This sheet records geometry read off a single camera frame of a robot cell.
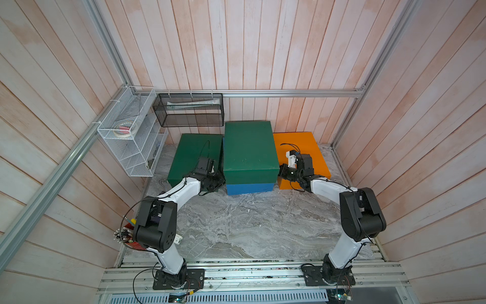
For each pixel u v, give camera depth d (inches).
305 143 46.7
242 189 37.8
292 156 34.4
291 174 32.7
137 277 26.6
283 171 33.0
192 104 34.9
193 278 28.8
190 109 41.3
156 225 18.3
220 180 32.7
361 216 19.4
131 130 27.7
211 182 31.2
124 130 28.8
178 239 32.1
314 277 28.8
